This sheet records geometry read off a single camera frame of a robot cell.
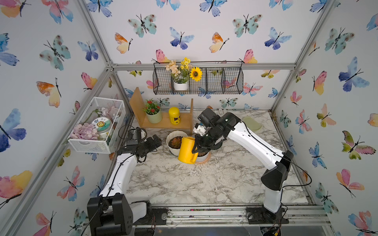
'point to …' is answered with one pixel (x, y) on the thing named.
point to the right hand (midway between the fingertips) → (193, 151)
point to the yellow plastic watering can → (185, 155)
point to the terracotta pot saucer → (209, 153)
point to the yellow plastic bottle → (174, 115)
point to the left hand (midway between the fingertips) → (156, 141)
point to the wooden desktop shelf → (138, 106)
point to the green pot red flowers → (152, 111)
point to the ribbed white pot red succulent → (173, 140)
